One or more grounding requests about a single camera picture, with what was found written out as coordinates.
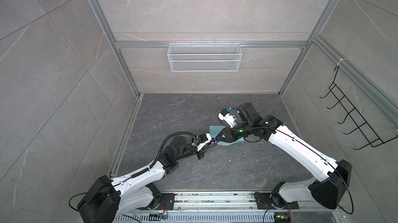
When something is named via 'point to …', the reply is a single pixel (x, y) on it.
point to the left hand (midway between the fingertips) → (213, 137)
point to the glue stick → (212, 142)
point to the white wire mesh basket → (204, 57)
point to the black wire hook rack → (373, 139)
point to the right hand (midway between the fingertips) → (219, 136)
